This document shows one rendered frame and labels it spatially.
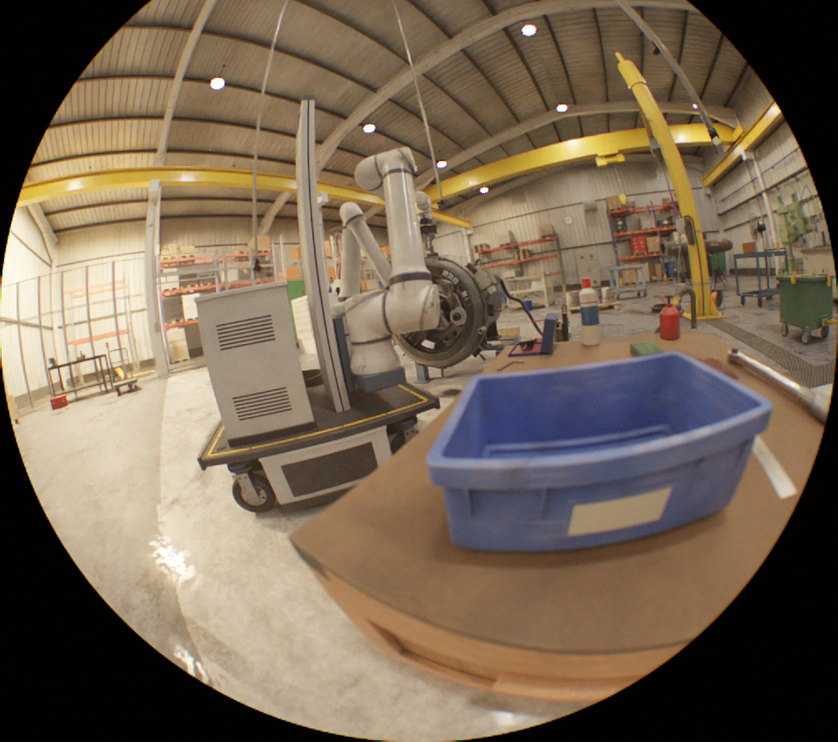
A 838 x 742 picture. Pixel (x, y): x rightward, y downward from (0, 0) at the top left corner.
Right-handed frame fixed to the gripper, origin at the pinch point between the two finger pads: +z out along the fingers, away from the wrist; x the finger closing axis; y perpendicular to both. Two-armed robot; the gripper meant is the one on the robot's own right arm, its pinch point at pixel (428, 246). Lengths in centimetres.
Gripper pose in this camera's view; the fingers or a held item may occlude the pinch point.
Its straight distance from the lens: 174.4
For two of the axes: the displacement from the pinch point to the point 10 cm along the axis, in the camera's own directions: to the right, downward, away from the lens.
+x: -9.8, 0.6, 2.0
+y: 1.9, -1.4, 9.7
